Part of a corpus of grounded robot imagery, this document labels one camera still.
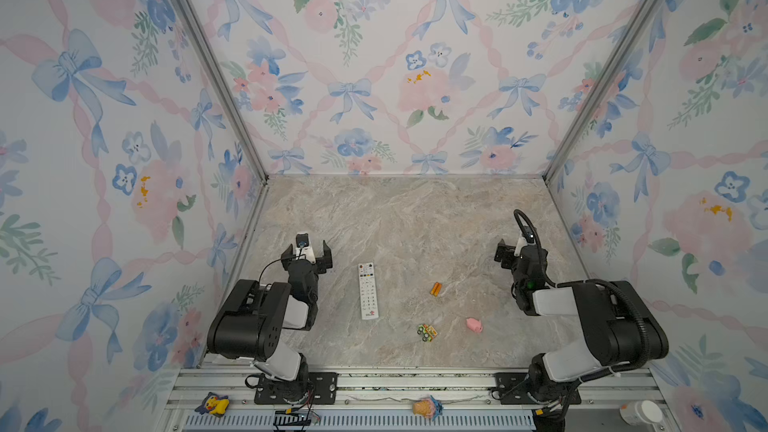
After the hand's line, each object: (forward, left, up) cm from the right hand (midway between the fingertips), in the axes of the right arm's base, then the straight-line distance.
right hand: (518, 241), depth 93 cm
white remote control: (-15, +46, -4) cm, 49 cm away
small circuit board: (-46, +63, -10) cm, 79 cm away
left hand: (-3, +64, +3) cm, 65 cm away
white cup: (-44, -16, -1) cm, 47 cm away
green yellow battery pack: (-27, +29, -4) cm, 40 cm away
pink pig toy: (-24, +16, -6) cm, 29 cm away
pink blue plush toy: (-44, +30, -4) cm, 53 cm away
